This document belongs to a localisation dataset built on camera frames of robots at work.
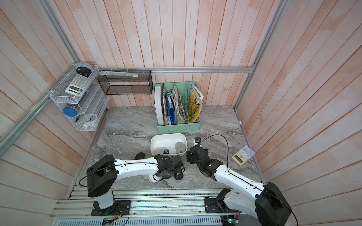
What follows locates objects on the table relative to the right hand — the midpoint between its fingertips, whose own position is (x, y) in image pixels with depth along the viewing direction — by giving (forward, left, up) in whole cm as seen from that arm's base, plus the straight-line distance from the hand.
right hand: (193, 150), depth 86 cm
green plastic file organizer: (+45, +7, +13) cm, 48 cm away
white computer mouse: (-16, +25, -6) cm, 30 cm away
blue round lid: (+10, +70, +24) cm, 74 cm away
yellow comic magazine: (+34, -2, +9) cm, 35 cm away
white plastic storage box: (+10, +23, -7) cm, 26 cm away
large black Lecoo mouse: (-14, +9, -6) cm, 18 cm away
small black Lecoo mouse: (-1, +35, -7) cm, 36 cm away
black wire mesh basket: (+49, +51, +16) cm, 72 cm away
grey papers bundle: (+25, +8, +6) cm, 27 cm away
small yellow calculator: (0, -33, -7) cm, 34 cm away
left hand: (-12, +16, -7) cm, 21 cm away
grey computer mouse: (+4, +9, -5) cm, 11 cm away
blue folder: (+23, +15, +11) cm, 30 cm away
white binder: (+23, +23, +17) cm, 36 cm away
